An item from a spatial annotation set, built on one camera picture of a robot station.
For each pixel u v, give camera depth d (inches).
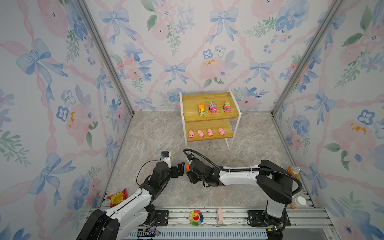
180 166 30.8
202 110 28.7
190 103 31.1
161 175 25.6
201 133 33.6
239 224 28.9
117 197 30.3
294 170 30.9
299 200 28.7
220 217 28.9
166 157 29.5
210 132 33.8
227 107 29.3
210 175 25.7
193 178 30.1
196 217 29.0
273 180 19.6
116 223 16.8
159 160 28.8
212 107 29.0
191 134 33.7
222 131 33.8
